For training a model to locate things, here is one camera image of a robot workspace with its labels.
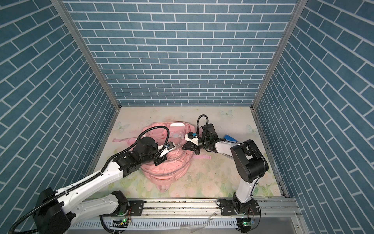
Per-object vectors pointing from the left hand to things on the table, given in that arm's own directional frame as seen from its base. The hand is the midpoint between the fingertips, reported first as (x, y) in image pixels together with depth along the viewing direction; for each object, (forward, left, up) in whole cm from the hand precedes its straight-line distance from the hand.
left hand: (169, 149), depth 79 cm
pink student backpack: (-10, +2, -7) cm, 12 cm away
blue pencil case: (+16, -39, -15) cm, 45 cm away
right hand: (+5, -7, -5) cm, 10 cm away
